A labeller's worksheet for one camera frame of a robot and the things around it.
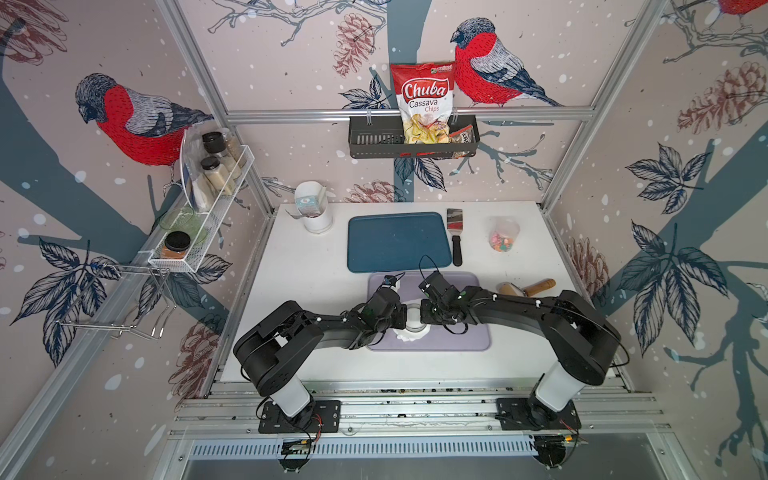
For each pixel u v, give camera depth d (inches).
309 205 41.6
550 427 26.3
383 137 42.0
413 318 33.8
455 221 46.8
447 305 27.0
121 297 22.1
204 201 27.6
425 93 31.3
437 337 33.7
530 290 37.5
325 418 28.7
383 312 28.1
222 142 31.5
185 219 27.3
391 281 32.6
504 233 41.1
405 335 34.0
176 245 23.6
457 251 41.9
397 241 43.3
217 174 29.9
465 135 33.8
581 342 17.9
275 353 17.8
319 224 43.6
